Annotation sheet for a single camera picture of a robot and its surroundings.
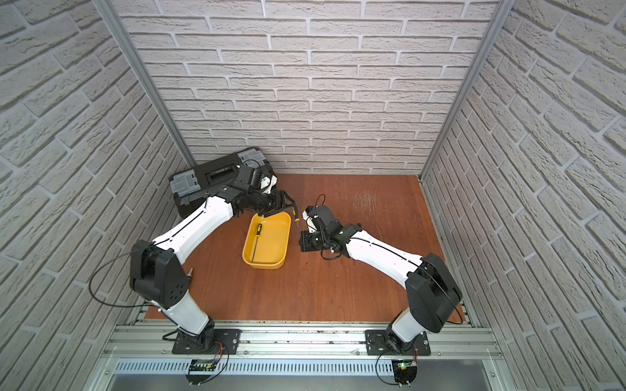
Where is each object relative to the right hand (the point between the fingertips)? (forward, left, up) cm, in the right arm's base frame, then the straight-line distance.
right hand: (301, 242), depth 82 cm
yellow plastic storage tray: (+8, +15, -12) cm, 21 cm away
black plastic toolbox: (+24, +42, +5) cm, 49 cm away
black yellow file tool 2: (+8, +1, +3) cm, 8 cm away
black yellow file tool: (+12, +19, -11) cm, 25 cm away
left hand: (+11, +2, +8) cm, 14 cm away
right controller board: (-37, -29, -14) cm, 49 cm away
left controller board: (-33, +32, -14) cm, 48 cm away
